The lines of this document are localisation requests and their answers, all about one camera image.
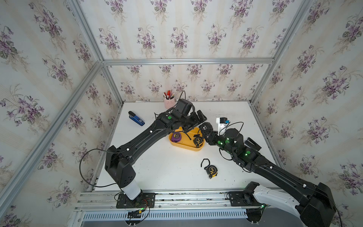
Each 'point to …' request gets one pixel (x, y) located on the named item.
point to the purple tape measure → (176, 137)
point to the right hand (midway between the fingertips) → (204, 131)
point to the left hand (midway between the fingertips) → (204, 123)
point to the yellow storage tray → (186, 142)
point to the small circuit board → (134, 214)
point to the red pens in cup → (168, 96)
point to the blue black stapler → (135, 118)
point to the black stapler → (252, 144)
